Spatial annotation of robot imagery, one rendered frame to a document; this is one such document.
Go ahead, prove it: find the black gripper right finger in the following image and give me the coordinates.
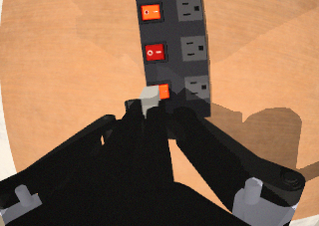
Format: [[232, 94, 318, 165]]
[[128, 86, 306, 226]]

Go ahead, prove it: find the black power strip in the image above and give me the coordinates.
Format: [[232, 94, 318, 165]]
[[136, 0, 211, 117]]

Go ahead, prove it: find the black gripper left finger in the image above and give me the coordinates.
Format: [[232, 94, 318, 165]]
[[0, 87, 151, 226]]

